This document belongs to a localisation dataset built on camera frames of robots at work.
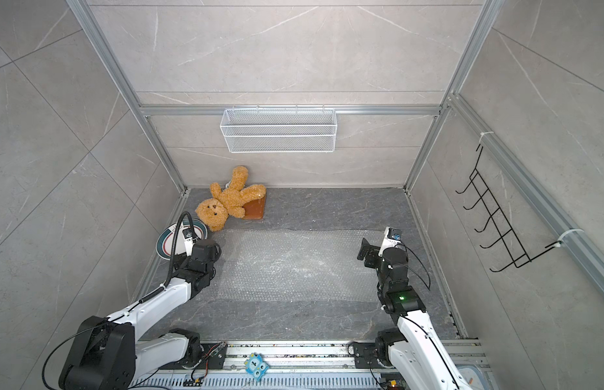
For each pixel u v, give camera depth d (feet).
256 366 2.32
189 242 2.45
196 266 2.20
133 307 1.54
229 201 3.42
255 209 3.59
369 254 2.31
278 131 3.30
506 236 2.08
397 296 1.85
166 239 3.21
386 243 2.24
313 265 3.01
